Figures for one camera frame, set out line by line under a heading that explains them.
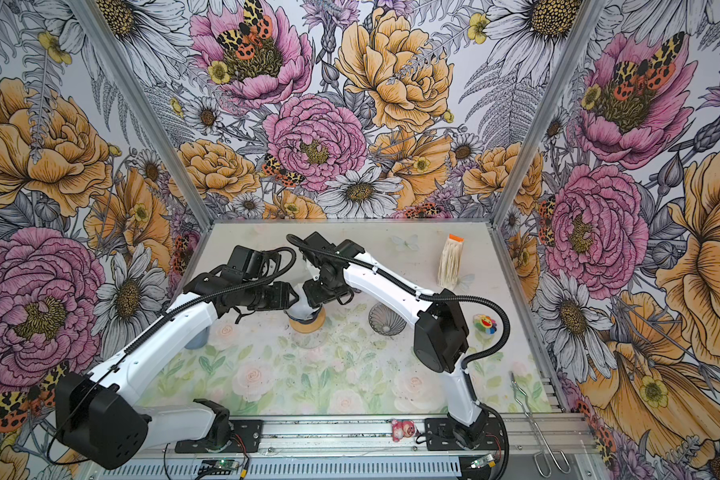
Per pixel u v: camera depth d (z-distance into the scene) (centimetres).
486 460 72
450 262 100
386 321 92
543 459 72
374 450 73
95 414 39
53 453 68
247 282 57
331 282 65
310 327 81
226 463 71
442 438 73
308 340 91
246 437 74
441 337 50
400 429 73
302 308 83
